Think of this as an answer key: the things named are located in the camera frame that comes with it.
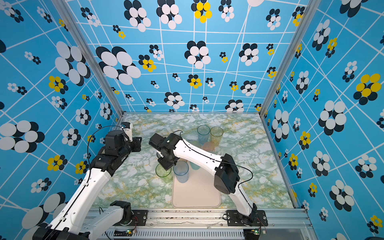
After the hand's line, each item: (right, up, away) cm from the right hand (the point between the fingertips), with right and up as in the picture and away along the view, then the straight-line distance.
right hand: (169, 164), depth 80 cm
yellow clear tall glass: (+28, +15, +17) cm, 36 cm away
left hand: (-15, +15, -2) cm, 21 cm away
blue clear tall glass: (+19, +17, +11) cm, 28 cm away
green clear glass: (0, -5, -5) cm, 7 cm away
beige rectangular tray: (+16, -16, +3) cm, 23 cm away
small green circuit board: (-18, -31, -9) cm, 37 cm away
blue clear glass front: (+8, +1, -16) cm, 18 cm away
